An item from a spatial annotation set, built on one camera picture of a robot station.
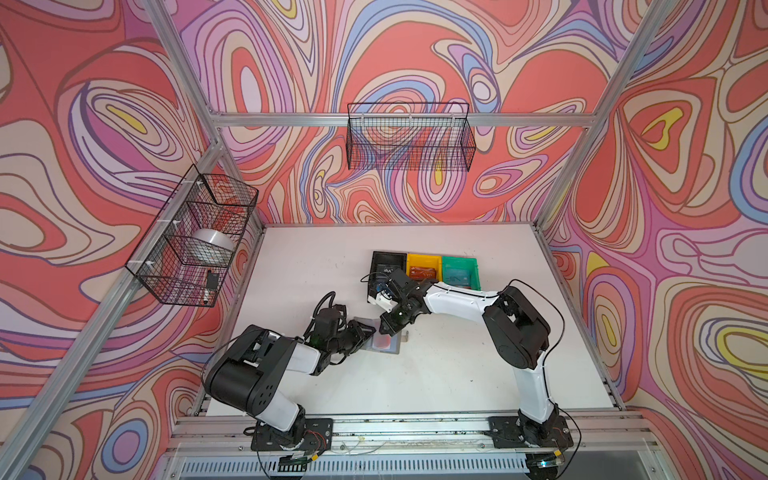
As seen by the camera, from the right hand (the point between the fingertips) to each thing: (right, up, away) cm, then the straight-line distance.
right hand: (386, 334), depth 90 cm
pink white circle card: (-1, -2, -1) cm, 3 cm away
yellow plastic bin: (+13, +22, +12) cm, 29 cm away
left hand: (-2, +1, -1) cm, 3 cm away
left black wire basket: (-49, +24, -17) cm, 58 cm away
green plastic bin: (+27, +18, +14) cm, 35 cm away
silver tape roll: (-42, +26, -20) cm, 53 cm away
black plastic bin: (-1, +21, +15) cm, 25 cm away
